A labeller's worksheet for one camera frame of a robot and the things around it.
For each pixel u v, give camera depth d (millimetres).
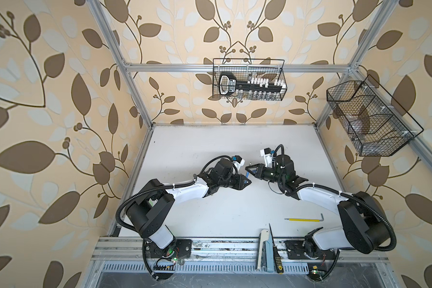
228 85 840
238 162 772
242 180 776
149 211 448
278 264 692
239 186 737
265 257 702
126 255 739
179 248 743
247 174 825
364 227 429
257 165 800
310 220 808
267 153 794
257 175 753
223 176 684
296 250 733
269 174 743
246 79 797
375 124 737
